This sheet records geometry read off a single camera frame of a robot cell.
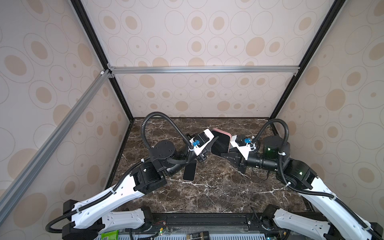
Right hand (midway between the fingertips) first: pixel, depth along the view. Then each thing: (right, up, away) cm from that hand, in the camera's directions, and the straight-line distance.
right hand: (223, 153), depth 59 cm
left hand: (-4, +7, -11) cm, 13 cm away
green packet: (-50, -39, +10) cm, 65 cm away
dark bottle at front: (-9, -39, +8) cm, 41 cm away
